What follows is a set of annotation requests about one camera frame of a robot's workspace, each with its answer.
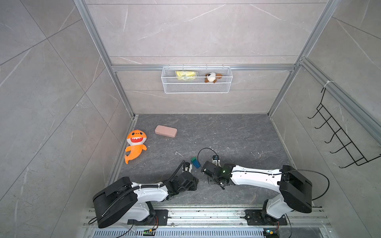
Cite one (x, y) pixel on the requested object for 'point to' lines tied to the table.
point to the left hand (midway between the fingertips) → (199, 179)
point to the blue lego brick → (196, 163)
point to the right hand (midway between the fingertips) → (212, 177)
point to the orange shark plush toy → (136, 138)
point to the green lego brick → (193, 158)
